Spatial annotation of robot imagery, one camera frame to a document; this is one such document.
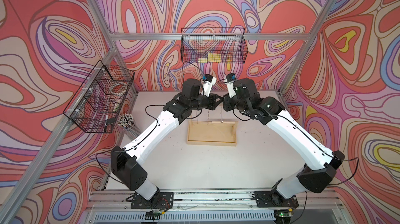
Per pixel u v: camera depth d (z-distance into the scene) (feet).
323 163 1.30
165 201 2.36
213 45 3.15
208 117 2.96
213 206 2.40
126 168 1.33
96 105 2.41
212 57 2.98
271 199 2.20
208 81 2.05
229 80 1.92
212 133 3.21
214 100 1.99
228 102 2.01
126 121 2.67
